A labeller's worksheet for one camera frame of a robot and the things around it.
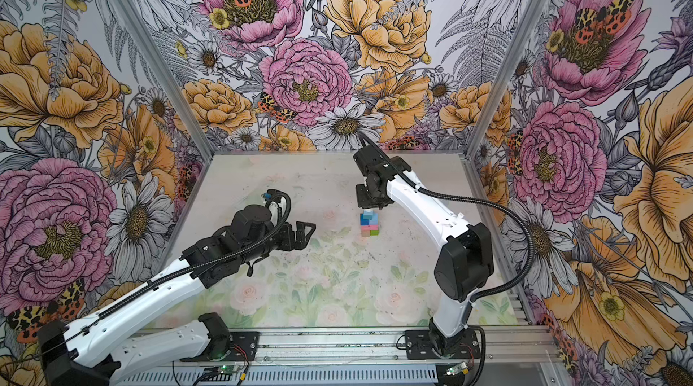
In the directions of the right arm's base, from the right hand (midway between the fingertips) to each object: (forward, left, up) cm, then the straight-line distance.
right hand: (371, 209), depth 83 cm
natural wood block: (0, +1, -16) cm, 16 cm away
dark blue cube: (+2, +2, -11) cm, 11 cm away
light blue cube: (+3, -2, -10) cm, 10 cm away
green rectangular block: (+1, -2, -16) cm, 17 cm away
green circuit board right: (-39, -21, -18) cm, 47 cm away
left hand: (-10, +20, +3) cm, 23 cm away
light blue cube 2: (+2, +1, -6) cm, 6 cm away
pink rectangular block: (+1, 0, -13) cm, 13 cm away
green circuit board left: (-37, +40, -17) cm, 57 cm away
